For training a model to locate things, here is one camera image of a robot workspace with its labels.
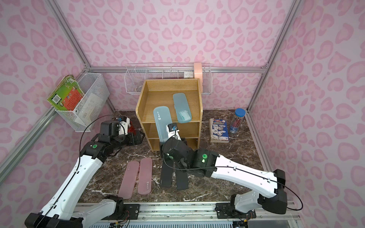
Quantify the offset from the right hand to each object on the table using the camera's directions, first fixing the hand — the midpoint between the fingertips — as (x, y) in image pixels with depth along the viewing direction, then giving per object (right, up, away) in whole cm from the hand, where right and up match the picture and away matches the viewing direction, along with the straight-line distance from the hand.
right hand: (164, 144), depth 64 cm
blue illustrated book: (+33, +3, +40) cm, 52 cm away
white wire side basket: (-47, +27, +26) cm, 60 cm away
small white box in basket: (+11, +40, +29) cm, 51 cm away
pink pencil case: (-24, -28, +17) cm, 41 cm away
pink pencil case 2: (-15, -23, +22) cm, 35 cm away
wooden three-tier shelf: (-6, +27, +22) cm, 36 cm away
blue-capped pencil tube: (+44, +15, +30) cm, 56 cm away
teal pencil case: (+8, +16, +11) cm, 21 cm away
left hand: (-16, +4, +12) cm, 21 cm away
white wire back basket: (-25, +42, +34) cm, 59 cm away
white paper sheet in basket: (-47, +16, +20) cm, 54 cm away
